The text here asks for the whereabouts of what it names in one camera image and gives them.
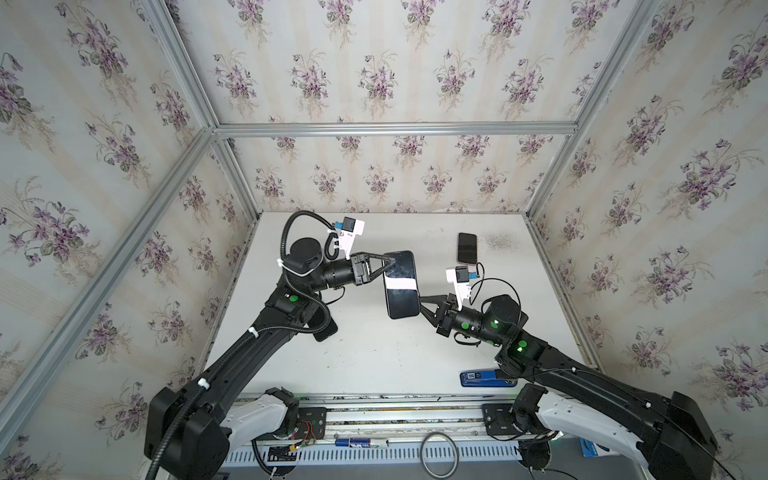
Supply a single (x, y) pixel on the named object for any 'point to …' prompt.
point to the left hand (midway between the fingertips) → (395, 262)
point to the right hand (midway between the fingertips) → (421, 301)
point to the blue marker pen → (361, 443)
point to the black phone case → (401, 277)
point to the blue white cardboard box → (589, 448)
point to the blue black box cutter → (496, 378)
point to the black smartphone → (402, 305)
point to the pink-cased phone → (467, 248)
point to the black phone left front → (331, 329)
